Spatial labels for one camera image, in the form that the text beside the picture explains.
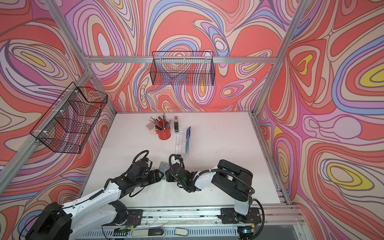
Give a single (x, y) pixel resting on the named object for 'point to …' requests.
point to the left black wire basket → (68, 124)
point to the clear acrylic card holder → (180, 147)
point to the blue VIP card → (188, 133)
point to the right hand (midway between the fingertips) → (168, 176)
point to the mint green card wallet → (163, 166)
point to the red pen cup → (163, 130)
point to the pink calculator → (150, 127)
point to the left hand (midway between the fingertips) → (163, 175)
